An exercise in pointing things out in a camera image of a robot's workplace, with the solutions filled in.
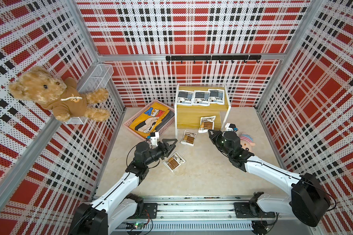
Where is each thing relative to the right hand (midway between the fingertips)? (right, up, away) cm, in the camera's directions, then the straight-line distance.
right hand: (209, 129), depth 81 cm
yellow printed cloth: (-37, +5, +23) cm, 44 cm away
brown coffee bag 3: (-1, +3, +3) cm, 4 cm away
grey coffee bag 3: (-4, +17, -2) cm, 18 cm away
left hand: (-17, -7, -5) cm, 19 cm away
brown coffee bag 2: (-20, -20, +9) cm, 30 cm away
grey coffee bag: (+4, +18, -1) cm, 19 cm away
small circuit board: (-36, -46, -12) cm, 60 cm away
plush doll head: (+26, -9, +12) cm, 30 cm away
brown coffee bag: (-11, -7, +20) cm, 24 cm away
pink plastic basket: (-55, +3, +24) cm, 60 cm away
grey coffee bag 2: (-14, +17, -2) cm, 22 cm away
